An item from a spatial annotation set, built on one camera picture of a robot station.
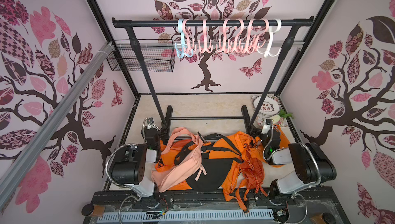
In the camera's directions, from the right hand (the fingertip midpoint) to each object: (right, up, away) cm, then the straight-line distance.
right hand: (260, 124), depth 92 cm
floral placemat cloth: (+5, +2, +7) cm, 9 cm away
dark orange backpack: (-13, -24, -14) cm, 31 cm away
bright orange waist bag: (-4, -10, -25) cm, 28 cm away
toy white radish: (+14, +3, +8) cm, 17 cm away
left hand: (-65, -2, +1) cm, 66 cm away
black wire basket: (-64, +44, +2) cm, 77 cm away
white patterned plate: (+15, +11, +19) cm, 27 cm away
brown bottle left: (-83, -32, -30) cm, 94 cm away
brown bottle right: (+14, -35, -31) cm, 49 cm away
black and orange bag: (-29, -20, -13) cm, 38 cm away
